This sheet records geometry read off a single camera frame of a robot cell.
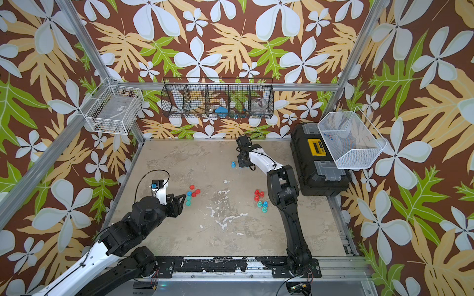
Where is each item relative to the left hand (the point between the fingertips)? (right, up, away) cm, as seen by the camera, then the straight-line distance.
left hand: (181, 194), depth 74 cm
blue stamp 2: (+37, -8, +17) cm, 41 cm away
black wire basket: (+12, +47, +24) cm, 54 cm away
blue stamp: (+21, +10, +33) cm, 40 cm away
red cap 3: (+2, -3, +23) cm, 23 cm away
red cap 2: (0, -5, +23) cm, 23 cm away
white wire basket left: (-36, +38, +12) cm, 54 cm away
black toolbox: (+60, +7, +9) cm, 61 cm away
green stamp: (+34, -9, +17) cm, 39 cm away
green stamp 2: (+36, -10, +15) cm, 41 cm away
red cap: (-2, -1, +25) cm, 25 cm away
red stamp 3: (+33, -6, +19) cm, 39 cm away
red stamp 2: (+35, -4, +20) cm, 41 cm away
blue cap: (-3, -5, +24) cm, 24 cm away
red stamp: (+33, -3, +21) cm, 39 cm away
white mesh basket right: (+76, +22, +10) cm, 80 cm away
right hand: (+28, +13, +32) cm, 44 cm away
